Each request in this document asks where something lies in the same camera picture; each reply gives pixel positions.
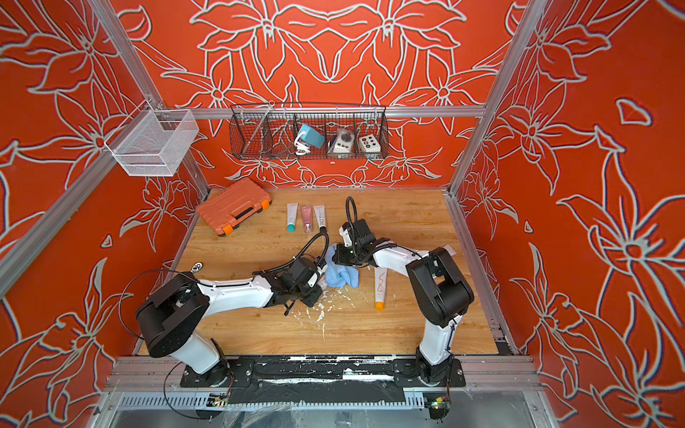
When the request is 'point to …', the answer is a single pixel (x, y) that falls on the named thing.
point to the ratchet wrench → (196, 267)
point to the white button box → (370, 145)
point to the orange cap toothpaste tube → (380, 284)
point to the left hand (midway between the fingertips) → (320, 288)
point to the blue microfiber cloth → (339, 275)
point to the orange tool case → (233, 205)
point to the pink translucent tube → (307, 214)
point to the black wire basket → (268, 131)
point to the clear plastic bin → (153, 142)
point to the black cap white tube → (320, 215)
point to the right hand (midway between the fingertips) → (327, 257)
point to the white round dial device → (342, 144)
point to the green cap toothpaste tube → (292, 213)
